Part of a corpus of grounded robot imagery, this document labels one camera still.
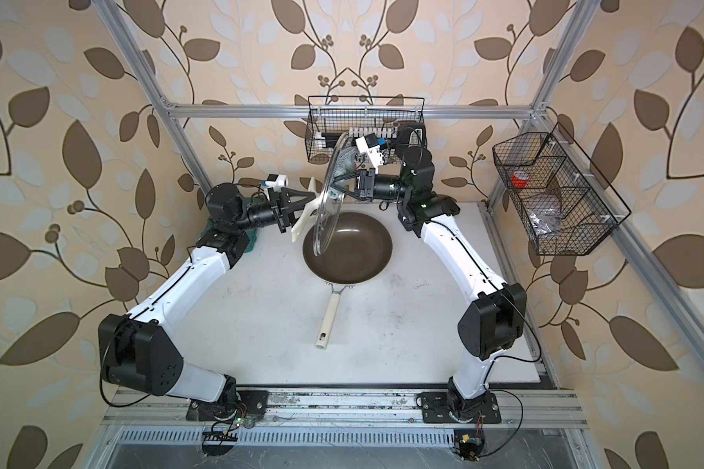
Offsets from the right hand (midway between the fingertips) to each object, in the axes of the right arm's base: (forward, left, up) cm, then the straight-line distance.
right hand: (329, 185), depth 64 cm
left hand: (-1, +5, -3) cm, 6 cm away
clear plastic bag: (0, -54, -12) cm, 55 cm away
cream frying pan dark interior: (+11, 0, -39) cm, 40 cm away
